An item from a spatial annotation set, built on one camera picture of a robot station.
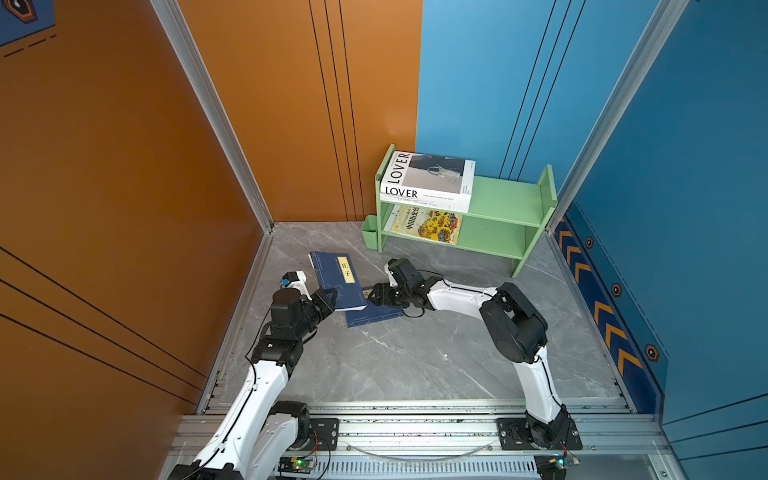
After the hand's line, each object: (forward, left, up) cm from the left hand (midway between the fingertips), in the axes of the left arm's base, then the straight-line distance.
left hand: (338, 288), depth 80 cm
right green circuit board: (-37, -54, -19) cm, 68 cm away
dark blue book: (+6, +2, -1) cm, 7 cm away
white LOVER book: (+30, -25, +15) cm, 42 cm away
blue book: (+2, -8, -17) cm, 19 cm away
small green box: (+30, -6, -9) cm, 32 cm away
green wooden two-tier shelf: (+19, -47, +10) cm, 52 cm away
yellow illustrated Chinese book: (+30, -26, -4) cm, 40 cm away
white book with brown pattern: (+22, -32, +11) cm, 40 cm away
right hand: (+6, -9, -15) cm, 18 cm away
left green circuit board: (-37, +8, -20) cm, 43 cm away
